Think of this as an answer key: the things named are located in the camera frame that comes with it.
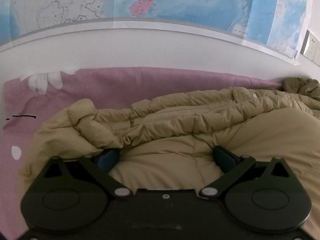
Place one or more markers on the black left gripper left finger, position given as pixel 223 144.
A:
pixel 92 175

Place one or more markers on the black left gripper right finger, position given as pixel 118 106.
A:
pixel 233 168

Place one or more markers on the tan puffer down jacket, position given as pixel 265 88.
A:
pixel 166 142

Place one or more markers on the pink floral bed sheet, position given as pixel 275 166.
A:
pixel 29 101

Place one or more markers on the white wall switch plate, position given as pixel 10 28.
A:
pixel 310 47

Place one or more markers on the colourful wall map poster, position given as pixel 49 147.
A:
pixel 274 27

